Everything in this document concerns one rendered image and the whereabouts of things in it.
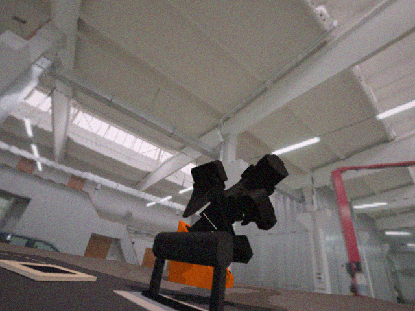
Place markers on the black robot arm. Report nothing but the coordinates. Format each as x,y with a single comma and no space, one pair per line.
260,181

